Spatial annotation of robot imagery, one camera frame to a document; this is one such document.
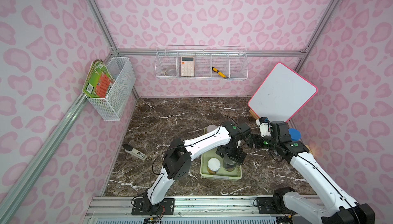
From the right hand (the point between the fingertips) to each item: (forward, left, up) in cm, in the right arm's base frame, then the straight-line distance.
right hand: (251, 136), depth 81 cm
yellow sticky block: (+1, -41, -20) cm, 46 cm away
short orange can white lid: (-13, +20, -8) cm, 25 cm away
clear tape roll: (+37, +46, +13) cm, 61 cm away
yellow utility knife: (+40, +16, +11) cm, 44 cm away
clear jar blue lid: (-1, -21, +4) cm, 21 cm away
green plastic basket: (-15, +15, -14) cm, 26 cm away
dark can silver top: (-13, +12, -5) cm, 18 cm away
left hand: (-9, +9, -5) cm, 14 cm away
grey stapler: (-5, +65, -10) cm, 66 cm away
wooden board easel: (+23, -8, -11) cm, 27 cm away
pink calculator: (+40, +35, +16) cm, 56 cm away
